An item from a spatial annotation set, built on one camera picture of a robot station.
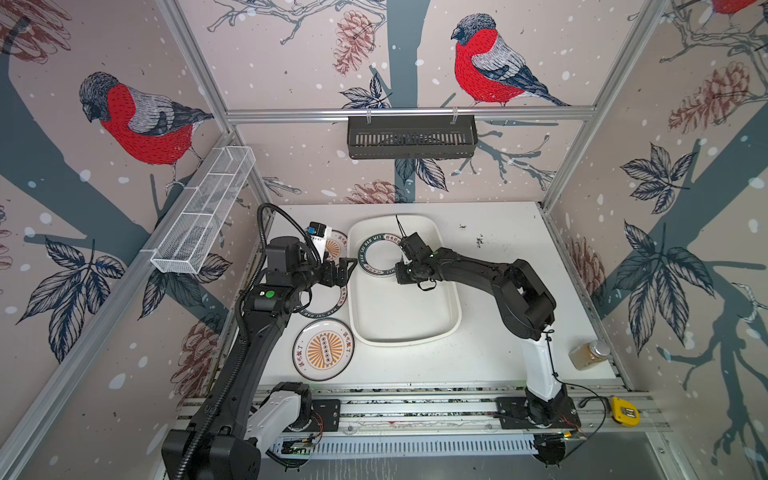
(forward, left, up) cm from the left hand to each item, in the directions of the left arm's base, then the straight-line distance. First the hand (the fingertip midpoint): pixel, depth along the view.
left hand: (339, 256), depth 74 cm
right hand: (+8, -15, -24) cm, 30 cm away
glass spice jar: (-19, -65, -18) cm, 70 cm away
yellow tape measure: (-32, -71, -23) cm, 81 cm away
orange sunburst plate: (+24, +7, -26) cm, 36 cm away
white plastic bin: (-3, -11, -26) cm, 28 cm away
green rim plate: (+18, -9, -24) cm, 32 cm away
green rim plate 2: (+1, +9, -25) cm, 27 cm away
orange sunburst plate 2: (-15, +7, -25) cm, 30 cm away
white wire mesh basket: (+3, +36, +5) cm, 37 cm away
